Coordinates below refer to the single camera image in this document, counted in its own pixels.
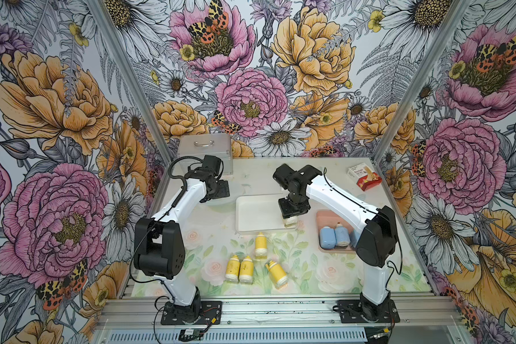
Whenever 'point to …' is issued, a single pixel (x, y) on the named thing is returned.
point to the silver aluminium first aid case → (199, 145)
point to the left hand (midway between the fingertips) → (215, 198)
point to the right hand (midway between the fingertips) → (291, 219)
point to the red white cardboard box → (365, 177)
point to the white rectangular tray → (259, 213)
